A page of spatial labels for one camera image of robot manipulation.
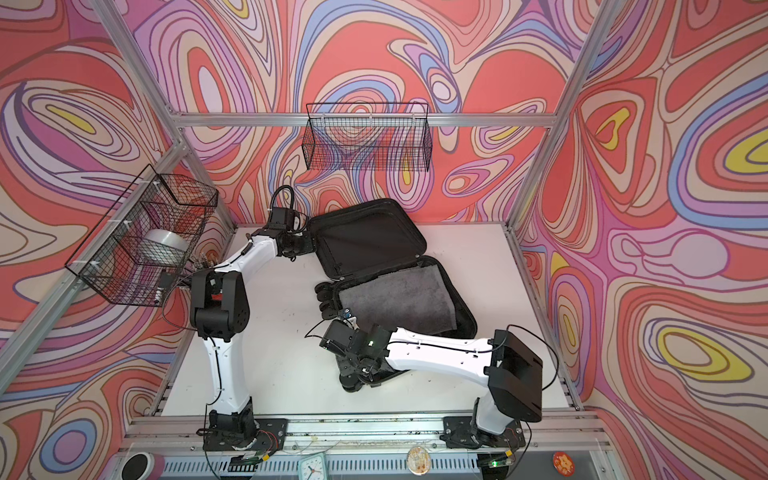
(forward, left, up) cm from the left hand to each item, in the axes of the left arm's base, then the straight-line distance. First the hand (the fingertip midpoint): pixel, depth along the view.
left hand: (314, 242), depth 102 cm
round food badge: (-62, -32, -9) cm, 70 cm away
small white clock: (-63, -8, -7) cm, 64 cm away
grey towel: (-24, -33, +1) cm, 41 cm away
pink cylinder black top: (-63, +29, -4) cm, 70 cm away
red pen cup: (-14, +29, +7) cm, 33 cm away
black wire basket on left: (-22, +38, +20) cm, 48 cm away
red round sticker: (-63, -67, -9) cm, 92 cm away
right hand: (-41, -17, -1) cm, 45 cm away
